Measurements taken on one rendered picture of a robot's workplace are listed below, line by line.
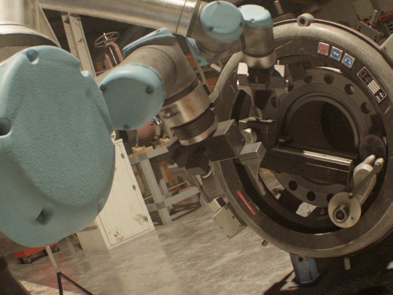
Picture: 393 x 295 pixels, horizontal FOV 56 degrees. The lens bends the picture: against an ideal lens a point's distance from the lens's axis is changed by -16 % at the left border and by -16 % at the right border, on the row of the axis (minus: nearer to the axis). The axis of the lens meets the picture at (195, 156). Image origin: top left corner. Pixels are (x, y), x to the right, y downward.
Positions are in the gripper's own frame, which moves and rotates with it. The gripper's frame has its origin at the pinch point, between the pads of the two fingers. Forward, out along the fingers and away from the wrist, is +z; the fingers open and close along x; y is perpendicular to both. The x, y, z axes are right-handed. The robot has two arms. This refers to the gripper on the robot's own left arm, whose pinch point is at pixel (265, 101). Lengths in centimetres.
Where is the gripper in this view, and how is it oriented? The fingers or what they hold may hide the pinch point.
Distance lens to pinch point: 125.3
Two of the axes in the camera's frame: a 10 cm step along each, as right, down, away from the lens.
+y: 2.0, -8.2, 5.4
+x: -9.6, -0.7, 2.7
